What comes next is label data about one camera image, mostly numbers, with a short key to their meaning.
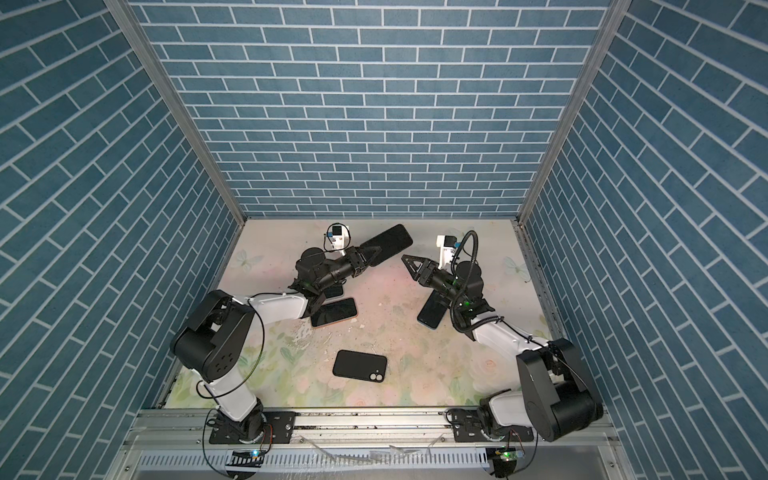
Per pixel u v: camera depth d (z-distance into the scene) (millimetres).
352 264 759
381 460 706
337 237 801
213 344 475
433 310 956
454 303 661
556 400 423
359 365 852
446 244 741
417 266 812
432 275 724
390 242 844
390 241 845
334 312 908
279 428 737
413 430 750
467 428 736
